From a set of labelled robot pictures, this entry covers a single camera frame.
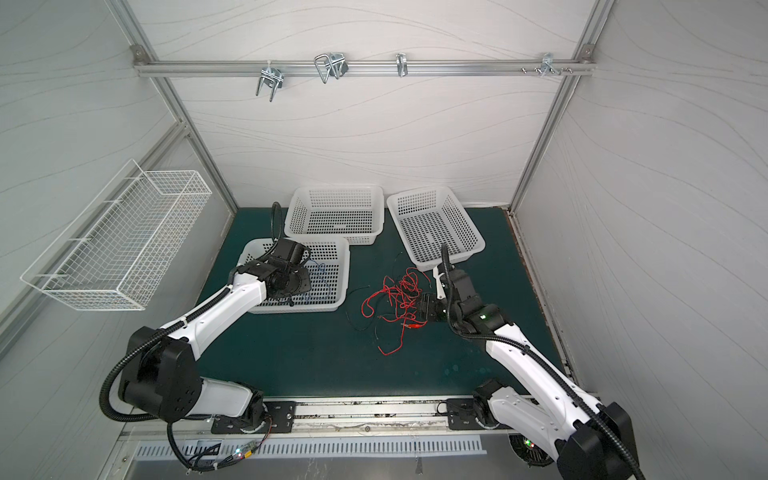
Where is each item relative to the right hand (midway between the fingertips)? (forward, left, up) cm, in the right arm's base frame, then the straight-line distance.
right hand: (429, 294), depth 81 cm
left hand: (+5, +36, -2) cm, 37 cm away
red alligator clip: (-4, +4, -12) cm, 13 cm away
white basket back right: (+42, -1, -14) cm, 44 cm away
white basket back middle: (+42, +29, -12) cm, 53 cm away
